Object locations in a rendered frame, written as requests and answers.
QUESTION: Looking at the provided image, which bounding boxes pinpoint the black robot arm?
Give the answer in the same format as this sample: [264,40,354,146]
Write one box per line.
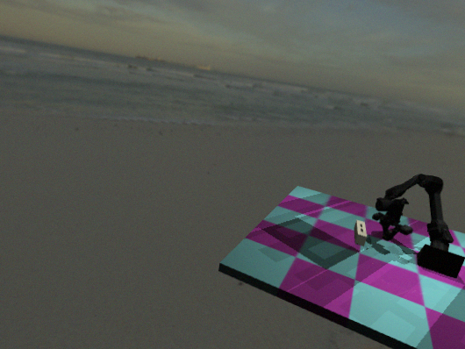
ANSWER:
[376,174,454,251]

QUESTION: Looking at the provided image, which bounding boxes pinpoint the black two-prong plug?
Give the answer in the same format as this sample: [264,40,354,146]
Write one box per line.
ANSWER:
[382,231,392,241]

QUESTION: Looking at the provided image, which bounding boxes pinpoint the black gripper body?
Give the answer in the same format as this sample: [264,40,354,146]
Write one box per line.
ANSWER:
[372,211,412,235]

